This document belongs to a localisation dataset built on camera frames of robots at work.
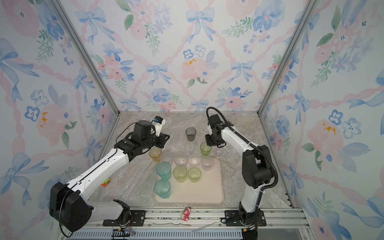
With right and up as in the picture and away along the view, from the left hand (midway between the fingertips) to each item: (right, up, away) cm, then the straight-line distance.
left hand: (168, 134), depth 79 cm
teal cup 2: (-4, -21, +9) cm, 23 cm away
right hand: (+24, -5, +14) cm, 28 cm away
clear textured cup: (-3, -13, +9) cm, 16 cm away
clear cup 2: (+29, -12, +17) cm, 36 cm away
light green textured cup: (+5, -23, +8) cm, 25 cm away
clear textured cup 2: (+21, -18, +12) cm, 31 cm away
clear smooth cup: (+6, -15, +12) cm, 20 cm away
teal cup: (-3, -29, +1) cm, 29 cm away
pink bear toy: (+9, -39, -6) cm, 41 cm away
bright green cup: (+21, -10, +18) cm, 30 cm away
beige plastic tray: (+22, -31, +5) cm, 38 cm away
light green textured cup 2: (+14, -24, +8) cm, 29 cm away
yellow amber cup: (-11, -13, +16) cm, 23 cm away
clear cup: (+13, -16, +13) cm, 24 cm away
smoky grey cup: (+11, 0, +27) cm, 29 cm away
